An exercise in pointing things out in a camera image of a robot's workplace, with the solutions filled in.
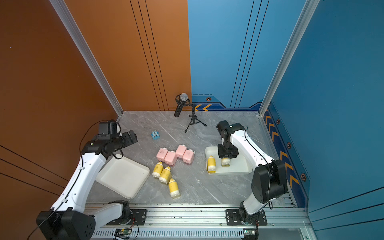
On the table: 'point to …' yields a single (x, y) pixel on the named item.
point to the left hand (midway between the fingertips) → (129, 136)
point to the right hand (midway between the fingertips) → (224, 156)
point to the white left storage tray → (123, 176)
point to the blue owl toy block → (155, 135)
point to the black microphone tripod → (194, 118)
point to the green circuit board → (126, 231)
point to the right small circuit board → (249, 232)
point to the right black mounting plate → (241, 217)
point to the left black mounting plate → (131, 217)
